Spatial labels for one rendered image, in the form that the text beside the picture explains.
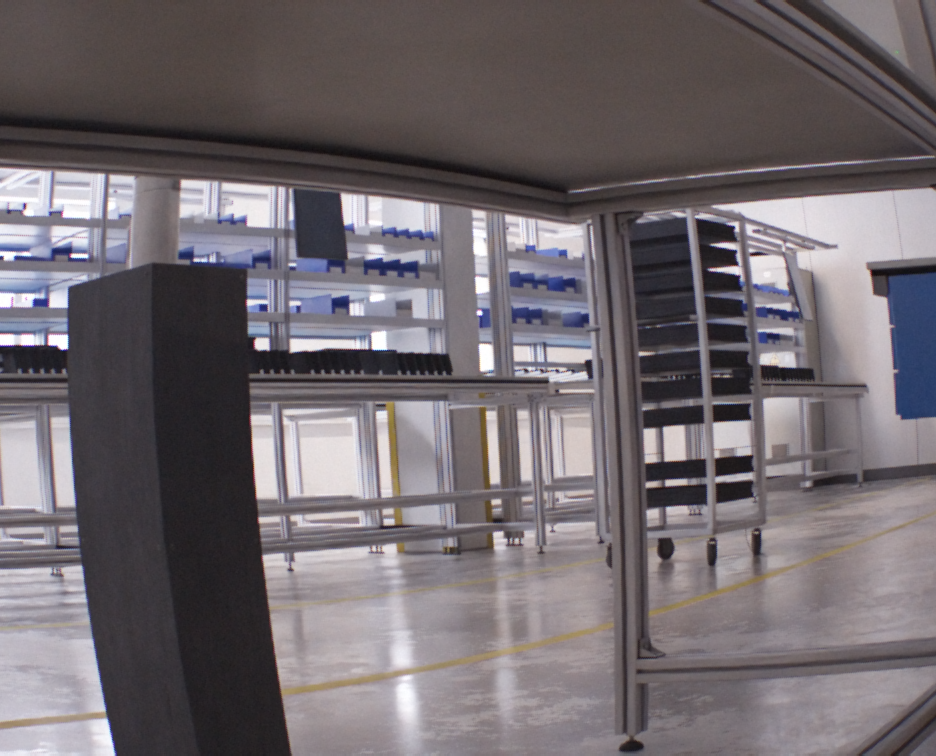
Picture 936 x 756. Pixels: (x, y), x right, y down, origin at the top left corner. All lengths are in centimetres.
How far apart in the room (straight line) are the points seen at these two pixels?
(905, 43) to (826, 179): 53
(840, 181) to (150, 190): 111
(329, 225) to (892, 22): 524
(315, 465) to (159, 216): 890
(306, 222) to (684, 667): 463
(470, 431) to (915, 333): 562
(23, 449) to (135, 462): 693
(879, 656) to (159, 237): 135
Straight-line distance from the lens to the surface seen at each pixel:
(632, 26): 146
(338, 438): 1126
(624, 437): 236
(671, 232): 625
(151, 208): 222
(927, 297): 321
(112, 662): 222
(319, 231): 672
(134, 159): 171
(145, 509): 209
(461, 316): 858
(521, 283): 889
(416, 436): 848
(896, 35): 178
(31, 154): 160
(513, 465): 869
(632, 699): 239
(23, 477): 901
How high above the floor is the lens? 54
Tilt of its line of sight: 2 degrees up
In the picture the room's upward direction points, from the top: 3 degrees counter-clockwise
